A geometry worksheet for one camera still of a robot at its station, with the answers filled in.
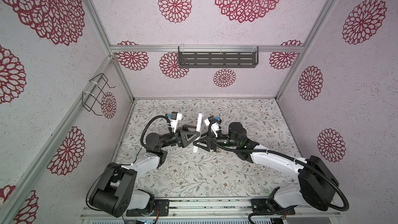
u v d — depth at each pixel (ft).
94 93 2.68
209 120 2.13
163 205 2.47
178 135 2.03
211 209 2.45
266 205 2.19
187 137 2.35
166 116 2.09
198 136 2.09
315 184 1.35
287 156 1.60
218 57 3.05
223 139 2.13
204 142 2.26
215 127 2.18
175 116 2.13
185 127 2.35
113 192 1.39
